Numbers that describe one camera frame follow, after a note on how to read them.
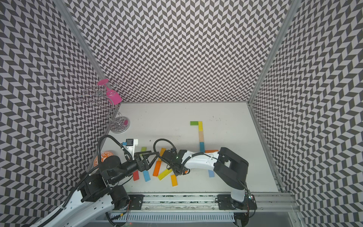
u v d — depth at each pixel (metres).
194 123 1.05
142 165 0.57
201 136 0.99
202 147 0.94
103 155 0.86
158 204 0.73
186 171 0.65
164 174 0.82
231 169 0.46
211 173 0.83
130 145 0.59
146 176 0.81
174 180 0.81
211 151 0.92
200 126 1.04
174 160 0.61
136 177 0.82
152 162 0.59
